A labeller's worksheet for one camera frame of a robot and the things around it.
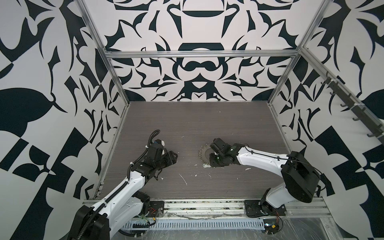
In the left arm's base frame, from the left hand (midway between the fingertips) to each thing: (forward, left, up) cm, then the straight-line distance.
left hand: (174, 154), depth 83 cm
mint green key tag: (-4, -17, -9) cm, 20 cm away
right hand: (-3, -20, -5) cm, 21 cm away
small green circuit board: (-33, -46, -10) cm, 57 cm away
